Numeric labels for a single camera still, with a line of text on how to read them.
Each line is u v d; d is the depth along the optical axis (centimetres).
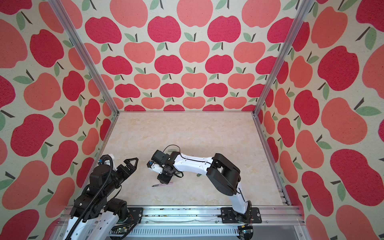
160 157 68
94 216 49
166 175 73
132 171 65
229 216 73
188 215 76
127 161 65
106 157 62
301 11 71
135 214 75
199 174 88
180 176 72
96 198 49
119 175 63
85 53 86
